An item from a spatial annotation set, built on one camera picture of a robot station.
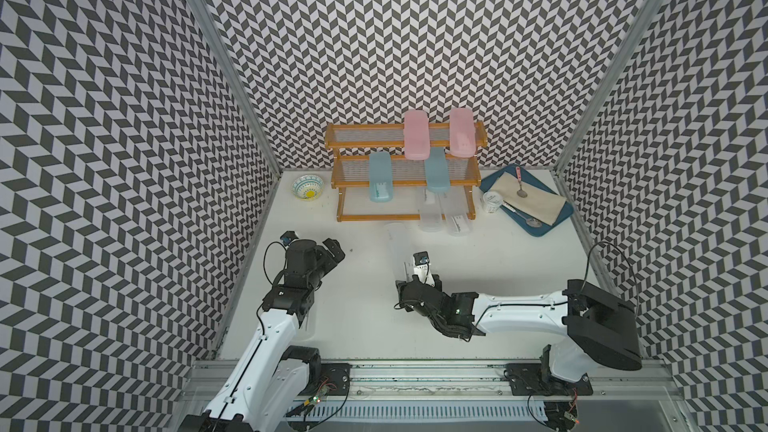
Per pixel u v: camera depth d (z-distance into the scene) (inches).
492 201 40.1
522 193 42.9
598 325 17.2
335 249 30.8
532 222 40.1
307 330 31.3
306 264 23.5
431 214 40.2
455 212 40.0
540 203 43.0
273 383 21.6
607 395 28.5
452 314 23.6
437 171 34.2
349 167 48.7
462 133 34.3
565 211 41.2
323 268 28.5
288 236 28.0
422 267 27.6
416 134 34.3
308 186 44.0
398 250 34.7
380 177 36.6
